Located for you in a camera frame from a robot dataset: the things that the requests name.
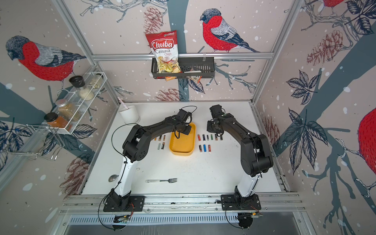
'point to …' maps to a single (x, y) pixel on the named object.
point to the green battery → (211, 136)
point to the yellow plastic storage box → (185, 145)
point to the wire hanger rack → (49, 150)
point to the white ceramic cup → (129, 114)
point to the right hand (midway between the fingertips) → (210, 127)
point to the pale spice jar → (96, 81)
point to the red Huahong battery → (209, 148)
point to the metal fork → (171, 180)
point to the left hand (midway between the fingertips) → (191, 127)
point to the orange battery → (155, 138)
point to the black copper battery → (216, 138)
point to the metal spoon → (112, 177)
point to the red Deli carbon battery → (199, 137)
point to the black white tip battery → (221, 138)
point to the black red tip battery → (200, 148)
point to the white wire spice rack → (73, 97)
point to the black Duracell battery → (162, 146)
